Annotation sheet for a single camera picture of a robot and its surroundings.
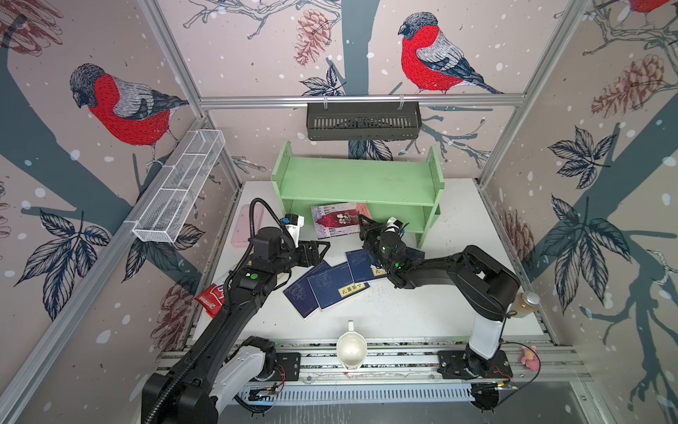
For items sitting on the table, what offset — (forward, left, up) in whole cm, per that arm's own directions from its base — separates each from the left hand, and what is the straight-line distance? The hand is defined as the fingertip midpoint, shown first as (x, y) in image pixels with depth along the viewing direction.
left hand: (324, 239), depth 77 cm
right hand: (+12, -10, -2) cm, 16 cm away
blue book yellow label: (-7, -8, -20) cm, 23 cm away
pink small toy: (-28, -59, -19) cm, 67 cm away
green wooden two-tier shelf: (+14, -26, +6) cm, 30 cm away
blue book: (+1, -12, -21) cm, 24 cm away
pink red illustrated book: (+9, -4, -3) cm, 10 cm away
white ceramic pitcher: (-25, -8, -19) cm, 33 cm away
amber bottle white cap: (-15, -60, -12) cm, 63 cm away
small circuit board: (-36, +17, -23) cm, 46 cm away
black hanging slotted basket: (+52, -13, +6) cm, 54 cm away
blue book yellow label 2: (+8, -33, -24) cm, 42 cm away
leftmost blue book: (-9, +9, -21) cm, 25 cm away
